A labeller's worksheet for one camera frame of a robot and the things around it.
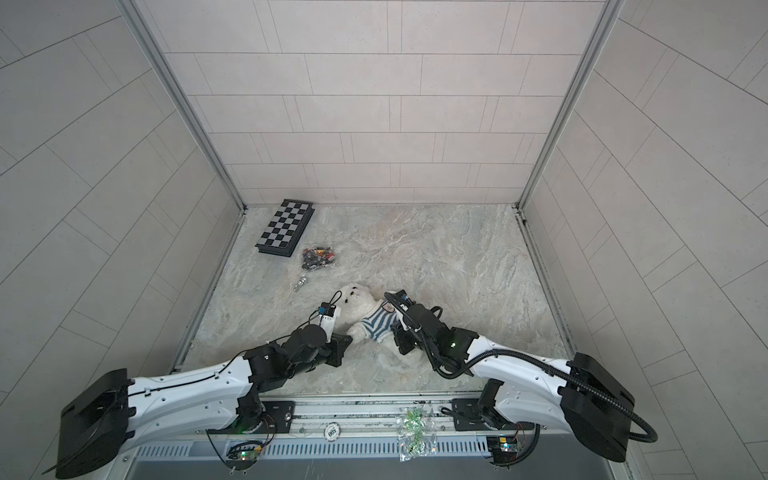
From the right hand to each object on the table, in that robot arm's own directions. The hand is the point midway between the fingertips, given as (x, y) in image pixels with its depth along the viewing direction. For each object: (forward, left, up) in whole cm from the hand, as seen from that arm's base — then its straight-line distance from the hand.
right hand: (391, 331), depth 80 cm
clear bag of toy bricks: (+28, +25, -2) cm, 38 cm away
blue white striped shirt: (+2, +3, +3) cm, 4 cm away
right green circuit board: (-26, -25, -7) cm, 37 cm away
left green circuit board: (-25, +33, -2) cm, 41 cm away
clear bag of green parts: (-22, -5, -6) cm, 24 cm away
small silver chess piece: (+19, +28, -3) cm, 34 cm away
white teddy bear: (+5, +7, +1) cm, 9 cm away
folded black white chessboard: (+41, +36, 0) cm, 54 cm away
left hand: (-2, +8, -1) cm, 9 cm away
